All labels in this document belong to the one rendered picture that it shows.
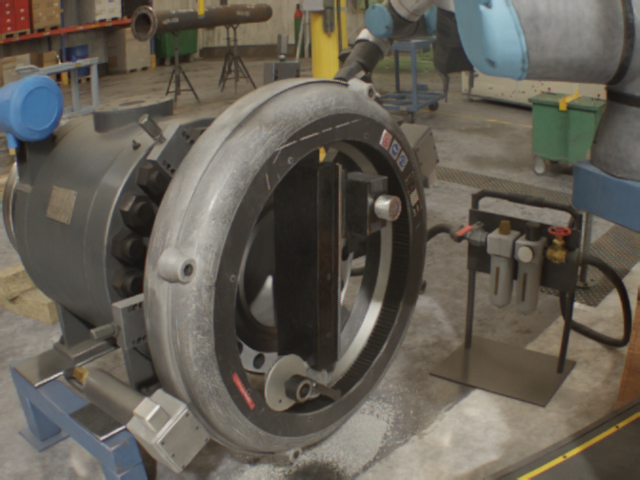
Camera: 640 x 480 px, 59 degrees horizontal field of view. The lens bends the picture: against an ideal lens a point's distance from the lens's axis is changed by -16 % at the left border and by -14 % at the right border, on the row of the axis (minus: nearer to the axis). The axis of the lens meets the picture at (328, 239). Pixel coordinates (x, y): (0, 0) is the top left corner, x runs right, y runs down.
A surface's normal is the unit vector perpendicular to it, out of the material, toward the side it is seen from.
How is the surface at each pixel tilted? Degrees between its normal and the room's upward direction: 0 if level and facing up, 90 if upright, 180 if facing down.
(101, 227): 67
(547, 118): 90
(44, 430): 90
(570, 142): 90
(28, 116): 90
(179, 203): 53
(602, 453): 0
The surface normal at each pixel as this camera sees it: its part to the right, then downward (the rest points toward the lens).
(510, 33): -0.04, 0.61
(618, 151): -0.87, -0.15
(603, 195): -0.91, 0.18
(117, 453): 0.79, 0.18
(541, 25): 0.02, 0.44
